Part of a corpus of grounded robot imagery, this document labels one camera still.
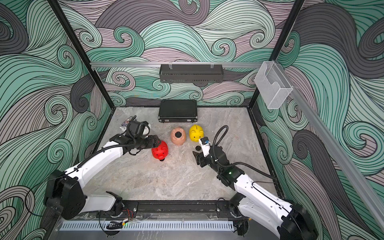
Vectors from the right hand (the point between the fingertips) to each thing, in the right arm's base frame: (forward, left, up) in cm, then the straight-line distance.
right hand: (197, 150), depth 79 cm
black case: (+40, +13, -11) cm, 44 cm away
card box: (+30, +50, -11) cm, 60 cm away
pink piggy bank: (+11, +12, -9) cm, 18 cm away
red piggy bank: (+3, +21, -7) cm, 22 cm away
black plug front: (+14, +11, -6) cm, 19 cm away
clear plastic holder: (+29, -44, +19) cm, 56 cm away
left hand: (+6, +23, 0) cm, 24 cm away
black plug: (+10, -1, -16) cm, 19 cm away
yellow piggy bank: (+15, 0, -5) cm, 16 cm away
